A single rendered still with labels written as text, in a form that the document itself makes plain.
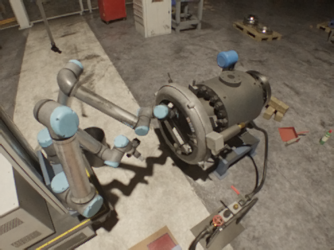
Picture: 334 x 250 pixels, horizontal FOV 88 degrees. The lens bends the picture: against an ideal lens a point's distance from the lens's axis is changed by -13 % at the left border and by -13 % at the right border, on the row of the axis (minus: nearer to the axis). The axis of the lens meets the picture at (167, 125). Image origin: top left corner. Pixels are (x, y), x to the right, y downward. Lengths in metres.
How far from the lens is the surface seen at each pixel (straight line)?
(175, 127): 1.79
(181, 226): 1.95
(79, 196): 1.20
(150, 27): 5.30
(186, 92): 1.52
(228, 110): 1.73
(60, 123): 0.83
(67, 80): 1.25
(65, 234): 1.76
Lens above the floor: 1.86
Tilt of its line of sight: 45 degrees down
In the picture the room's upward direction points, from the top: straight up
